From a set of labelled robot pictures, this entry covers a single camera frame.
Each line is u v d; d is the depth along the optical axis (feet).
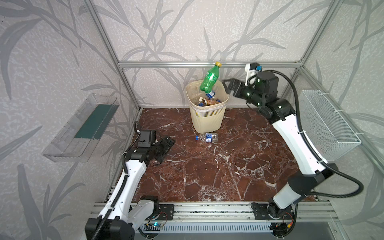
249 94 1.82
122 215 1.28
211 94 3.22
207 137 3.25
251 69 1.86
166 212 2.39
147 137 1.93
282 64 3.07
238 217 2.40
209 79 2.33
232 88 1.89
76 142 2.07
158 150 2.18
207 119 2.93
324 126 2.10
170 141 2.29
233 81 1.84
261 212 2.41
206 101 3.15
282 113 1.51
